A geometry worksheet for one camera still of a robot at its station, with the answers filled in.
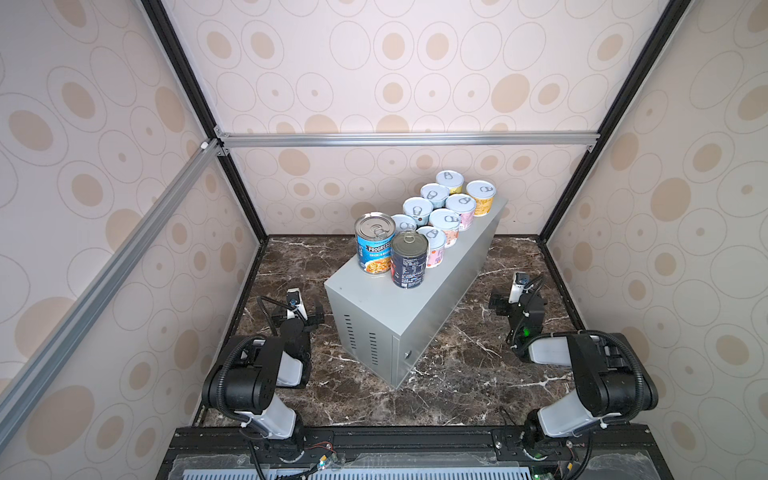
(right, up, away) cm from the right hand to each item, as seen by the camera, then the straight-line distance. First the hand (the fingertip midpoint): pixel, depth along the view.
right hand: (512, 286), depth 93 cm
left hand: (-63, -2, -4) cm, 63 cm away
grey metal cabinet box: (-38, -6, -36) cm, 52 cm away
